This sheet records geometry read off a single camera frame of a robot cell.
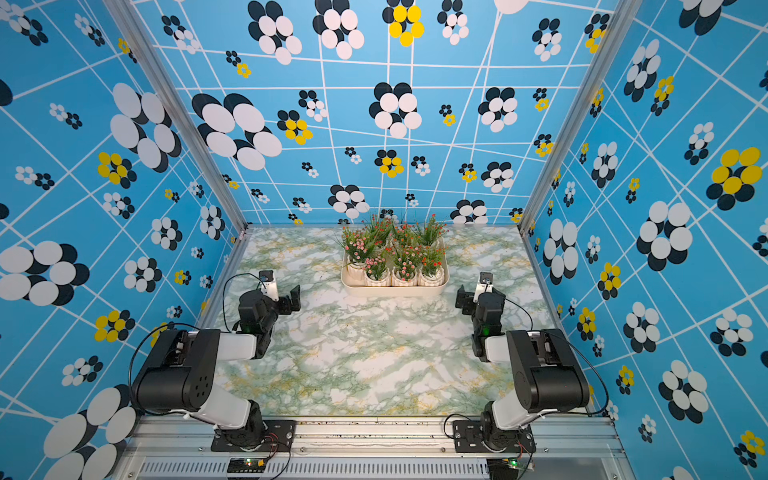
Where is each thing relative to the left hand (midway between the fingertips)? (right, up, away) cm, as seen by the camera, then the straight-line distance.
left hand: (287, 284), depth 94 cm
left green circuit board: (-2, -42, -21) cm, 47 cm away
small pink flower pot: (+38, +16, +5) cm, 41 cm away
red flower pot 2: (+46, +4, +2) cm, 46 cm away
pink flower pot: (+22, +13, 0) cm, 25 cm away
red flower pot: (+30, +16, +7) cm, 35 cm away
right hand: (+62, -1, -1) cm, 62 cm away
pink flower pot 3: (+29, +4, -2) cm, 29 cm away
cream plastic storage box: (+33, -3, +5) cm, 33 cm away
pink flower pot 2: (+37, +4, -5) cm, 38 cm away
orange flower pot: (+47, +16, +5) cm, 50 cm away
